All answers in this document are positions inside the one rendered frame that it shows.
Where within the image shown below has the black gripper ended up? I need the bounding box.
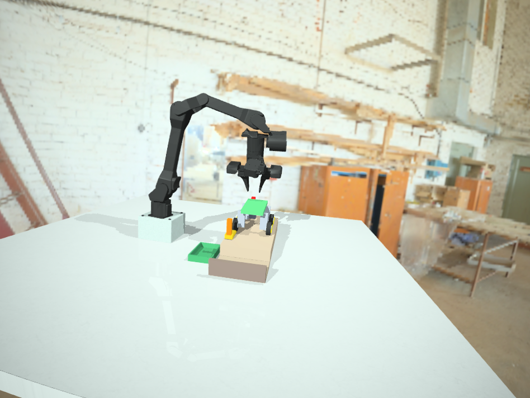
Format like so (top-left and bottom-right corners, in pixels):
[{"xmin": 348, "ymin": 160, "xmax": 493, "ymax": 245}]
[{"xmin": 226, "ymin": 150, "xmax": 282, "ymax": 193}]

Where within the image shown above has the green wheeled trolley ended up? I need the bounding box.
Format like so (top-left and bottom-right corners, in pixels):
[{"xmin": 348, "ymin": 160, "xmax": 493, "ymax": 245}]
[{"xmin": 232, "ymin": 198, "xmax": 275, "ymax": 235}]

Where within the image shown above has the tan sloped ramp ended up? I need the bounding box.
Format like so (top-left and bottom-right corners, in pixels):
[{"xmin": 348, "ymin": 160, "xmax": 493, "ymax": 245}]
[{"xmin": 208, "ymin": 215, "xmax": 278, "ymax": 283}]

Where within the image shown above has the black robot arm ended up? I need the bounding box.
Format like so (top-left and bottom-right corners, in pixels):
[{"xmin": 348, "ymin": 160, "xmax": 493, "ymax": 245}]
[{"xmin": 148, "ymin": 93, "xmax": 287, "ymax": 219}]

